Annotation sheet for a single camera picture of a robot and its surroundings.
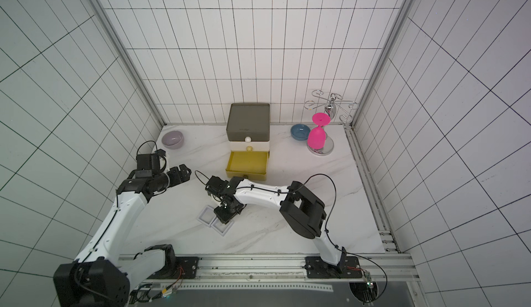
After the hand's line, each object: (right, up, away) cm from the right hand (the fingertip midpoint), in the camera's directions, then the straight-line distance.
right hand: (220, 222), depth 82 cm
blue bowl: (+38, +38, +32) cm, 63 cm away
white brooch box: (-6, +2, +3) cm, 7 cm away
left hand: (-16, +18, +1) cm, 24 cm away
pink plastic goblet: (+41, +35, +7) cm, 55 cm away
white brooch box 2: (0, -2, 0) cm, 2 cm away
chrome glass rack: (+47, +48, +6) cm, 68 cm away
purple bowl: (-32, +34, +28) cm, 54 cm away
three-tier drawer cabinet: (+11, +37, +9) cm, 39 cm away
